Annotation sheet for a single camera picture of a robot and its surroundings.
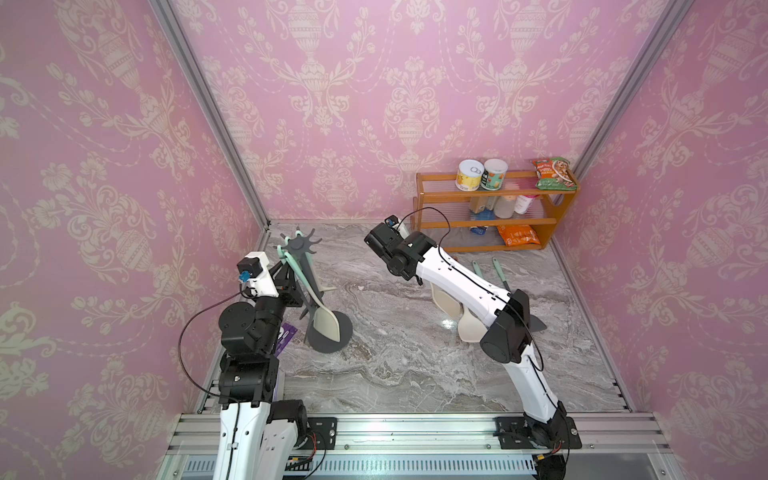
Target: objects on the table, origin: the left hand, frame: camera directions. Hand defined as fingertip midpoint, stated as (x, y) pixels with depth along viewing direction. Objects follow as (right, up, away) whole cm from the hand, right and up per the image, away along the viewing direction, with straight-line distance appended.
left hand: (293, 261), depth 65 cm
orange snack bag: (+69, +8, +46) cm, 83 cm away
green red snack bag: (+71, +25, +24) cm, 79 cm away
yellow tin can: (+44, +24, +22) cm, 55 cm away
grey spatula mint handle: (+66, -20, +26) cm, 73 cm away
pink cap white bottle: (+65, +18, +34) cm, 75 cm away
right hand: (+29, +3, +21) cm, 36 cm away
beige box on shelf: (+51, +18, +34) cm, 64 cm away
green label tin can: (+51, +25, +22) cm, 61 cm away
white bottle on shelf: (+60, +17, +35) cm, 71 cm away
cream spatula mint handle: (+3, -17, +14) cm, 22 cm away
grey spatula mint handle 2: (+60, -6, +40) cm, 72 cm away
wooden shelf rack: (+42, +18, +51) cm, 69 cm away
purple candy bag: (-10, -23, +25) cm, 35 cm away
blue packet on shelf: (+55, +10, +47) cm, 73 cm away
